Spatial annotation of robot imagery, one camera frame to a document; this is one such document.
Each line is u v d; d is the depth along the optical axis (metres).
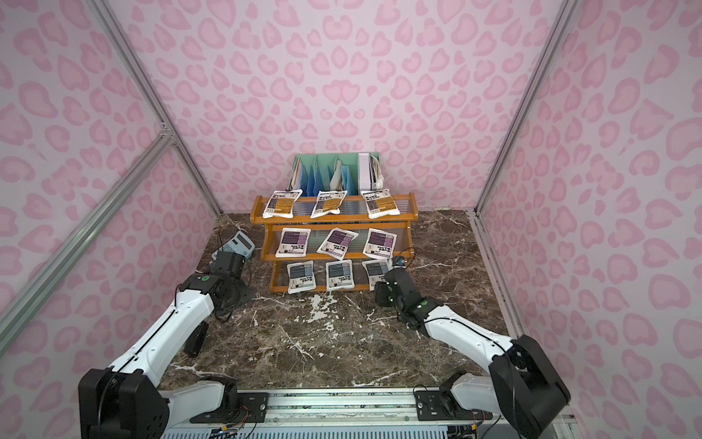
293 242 0.90
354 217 0.77
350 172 0.99
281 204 0.80
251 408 0.73
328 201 0.80
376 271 0.97
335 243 0.88
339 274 0.97
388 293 0.76
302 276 0.96
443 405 0.64
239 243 1.07
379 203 0.80
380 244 0.88
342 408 0.75
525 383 0.41
